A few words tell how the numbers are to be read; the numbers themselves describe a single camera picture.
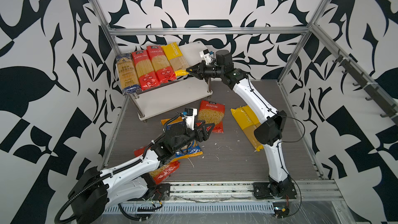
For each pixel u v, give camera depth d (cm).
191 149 85
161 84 71
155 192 72
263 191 74
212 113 99
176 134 56
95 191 40
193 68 74
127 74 72
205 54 74
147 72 73
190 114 64
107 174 43
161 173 76
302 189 76
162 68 75
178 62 79
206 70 70
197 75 71
